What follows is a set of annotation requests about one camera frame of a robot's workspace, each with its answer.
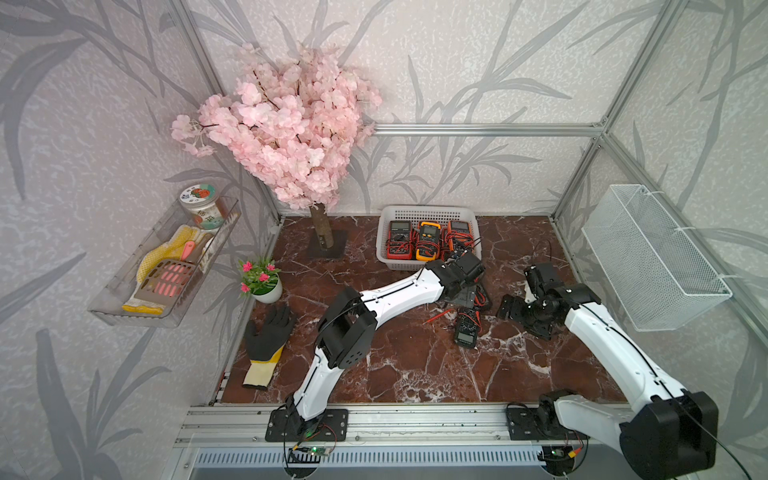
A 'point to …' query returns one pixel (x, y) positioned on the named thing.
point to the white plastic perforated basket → (416, 214)
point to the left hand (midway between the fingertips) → (456, 296)
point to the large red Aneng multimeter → (399, 243)
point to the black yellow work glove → (264, 342)
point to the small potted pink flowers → (261, 281)
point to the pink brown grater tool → (167, 279)
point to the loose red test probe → (437, 316)
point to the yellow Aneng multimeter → (428, 241)
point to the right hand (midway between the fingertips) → (509, 318)
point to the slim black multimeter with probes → (471, 296)
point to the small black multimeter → (466, 327)
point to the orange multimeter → (459, 234)
